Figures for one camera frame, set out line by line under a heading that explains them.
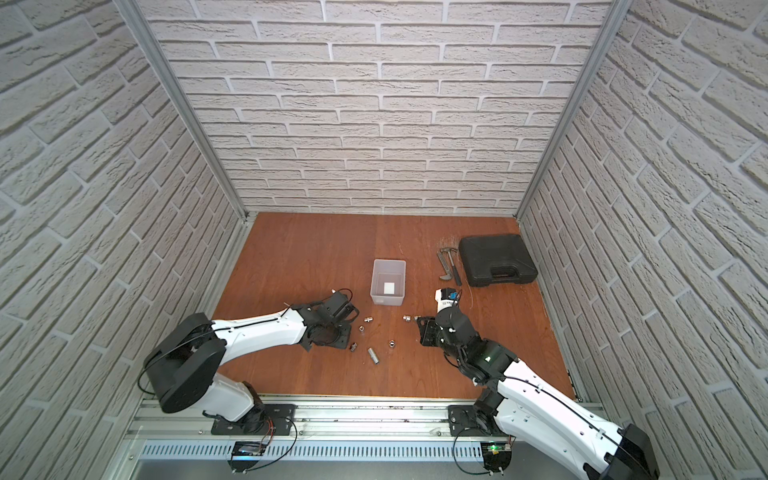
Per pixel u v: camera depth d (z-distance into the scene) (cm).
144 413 76
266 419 73
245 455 70
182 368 43
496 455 70
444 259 107
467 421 73
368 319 90
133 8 69
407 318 91
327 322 68
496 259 99
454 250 109
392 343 85
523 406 49
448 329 57
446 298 69
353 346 85
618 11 69
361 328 87
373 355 84
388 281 101
